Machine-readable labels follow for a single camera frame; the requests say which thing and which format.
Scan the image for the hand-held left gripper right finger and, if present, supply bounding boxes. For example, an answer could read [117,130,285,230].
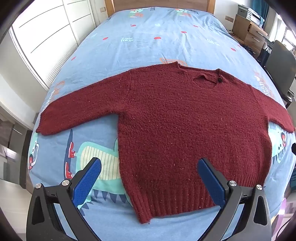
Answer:
[197,158,271,241]

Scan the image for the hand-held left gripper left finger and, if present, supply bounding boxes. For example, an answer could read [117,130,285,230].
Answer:
[26,157,102,241]

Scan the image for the dark red knit sweater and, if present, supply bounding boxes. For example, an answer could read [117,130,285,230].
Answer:
[36,61,296,224]

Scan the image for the black office chair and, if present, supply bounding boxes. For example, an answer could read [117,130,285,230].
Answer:
[257,40,296,109]

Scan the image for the wooden drawer cabinet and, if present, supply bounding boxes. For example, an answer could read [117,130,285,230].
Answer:
[232,14,269,54]

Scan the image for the white printer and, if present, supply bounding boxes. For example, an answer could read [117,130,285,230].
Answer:
[238,5,265,26]

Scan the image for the teal curtain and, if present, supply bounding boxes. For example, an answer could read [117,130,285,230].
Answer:
[251,0,270,21]

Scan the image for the bed with blue printed sheet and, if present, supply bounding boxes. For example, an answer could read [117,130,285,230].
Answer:
[25,6,294,241]

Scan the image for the white wardrobe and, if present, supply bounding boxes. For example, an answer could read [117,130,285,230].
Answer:
[9,0,109,91]

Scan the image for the wooden headboard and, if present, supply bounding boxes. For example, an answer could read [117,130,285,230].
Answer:
[104,0,216,16]

